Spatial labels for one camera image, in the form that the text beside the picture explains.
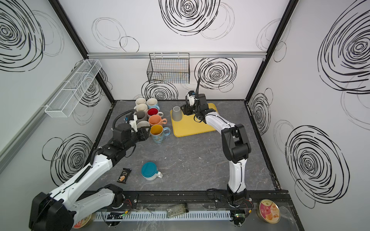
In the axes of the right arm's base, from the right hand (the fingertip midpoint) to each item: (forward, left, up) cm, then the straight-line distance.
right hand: (182, 106), depth 94 cm
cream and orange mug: (-2, +19, -12) cm, 22 cm away
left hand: (-20, +18, +3) cm, 27 cm away
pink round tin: (-56, -43, -14) cm, 72 cm away
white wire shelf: (-11, +60, +18) cm, 63 cm away
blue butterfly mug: (-17, +15, -7) cm, 24 cm away
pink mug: (+8, +32, -10) cm, 35 cm away
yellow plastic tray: (-5, -3, -16) cm, 17 cm away
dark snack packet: (-40, +32, -16) cm, 54 cm away
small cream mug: (+4, +21, -10) cm, 24 cm away
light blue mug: (+11, +24, -8) cm, 27 cm away
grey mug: (+2, +4, -10) cm, 11 cm away
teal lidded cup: (-39, +17, -10) cm, 44 cm away
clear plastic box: (-56, +1, -13) cm, 57 cm away
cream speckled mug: (-10, +26, -7) cm, 29 cm away
